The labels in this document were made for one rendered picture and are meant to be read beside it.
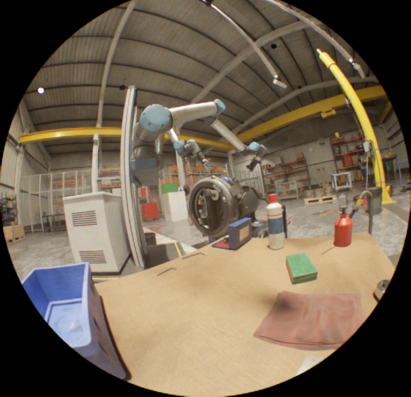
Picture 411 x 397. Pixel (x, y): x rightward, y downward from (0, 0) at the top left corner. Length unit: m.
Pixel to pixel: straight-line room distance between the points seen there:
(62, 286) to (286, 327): 0.52
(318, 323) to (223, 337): 0.17
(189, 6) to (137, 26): 2.39
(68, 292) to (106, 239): 0.51
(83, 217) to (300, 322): 1.01
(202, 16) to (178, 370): 8.31
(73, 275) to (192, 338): 0.34
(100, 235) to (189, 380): 0.82
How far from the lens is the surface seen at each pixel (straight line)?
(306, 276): 0.40
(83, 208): 0.95
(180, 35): 8.15
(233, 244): 0.63
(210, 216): 1.59
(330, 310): 0.32
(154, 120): 0.72
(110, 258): 0.94
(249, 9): 8.58
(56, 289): 0.50
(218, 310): 0.35
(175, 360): 0.29
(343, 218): 0.58
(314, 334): 0.28
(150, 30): 7.97
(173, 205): 5.41
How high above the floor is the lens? 0.72
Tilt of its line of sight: 3 degrees up
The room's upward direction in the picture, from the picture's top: 8 degrees counter-clockwise
